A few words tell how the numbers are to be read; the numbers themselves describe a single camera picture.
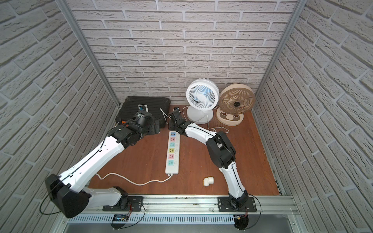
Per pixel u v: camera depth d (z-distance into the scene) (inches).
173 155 34.9
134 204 28.7
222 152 21.9
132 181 32.0
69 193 14.7
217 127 41.5
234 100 35.7
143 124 22.4
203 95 34.8
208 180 31.2
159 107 45.4
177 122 29.3
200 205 29.8
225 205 28.8
